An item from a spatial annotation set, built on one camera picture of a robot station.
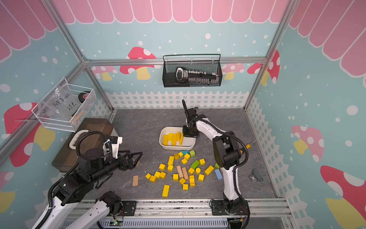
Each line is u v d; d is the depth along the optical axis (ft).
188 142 3.27
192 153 3.03
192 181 2.72
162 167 2.86
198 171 2.79
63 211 1.36
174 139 3.29
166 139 3.27
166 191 2.61
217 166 2.86
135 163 1.96
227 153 1.76
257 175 2.76
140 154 2.08
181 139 3.27
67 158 2.54
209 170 2.83
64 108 2.29
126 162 1.88
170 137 3.32
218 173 2.81
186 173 2.80
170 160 3.01
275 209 2.46
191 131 2.74
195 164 2.89
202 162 2.92
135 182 2.73
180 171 2.82
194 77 2.88
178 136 3.28
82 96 2.64
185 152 3.02
